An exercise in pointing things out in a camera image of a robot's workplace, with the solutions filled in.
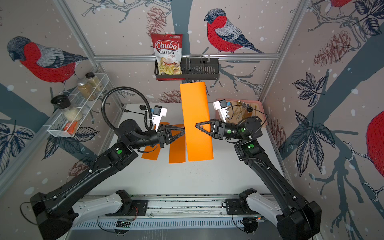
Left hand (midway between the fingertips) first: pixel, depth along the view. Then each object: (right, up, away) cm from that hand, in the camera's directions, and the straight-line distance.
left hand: (186, 131), depth 53 cm
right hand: (+4, +1, +2) cm, 5 cm away
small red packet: (-53, 0, +13) cm, 55 cm away
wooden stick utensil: (+50, +9, +61) cm, 79 cm away
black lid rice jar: (-55, +7, +15) cm, 57 cm away
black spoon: (-40, +12, +65) cm, 77 cm away
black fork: (-53, +9, +66) cm, 85 cm away
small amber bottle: (+42, +7, +54) cm, 68 cm away
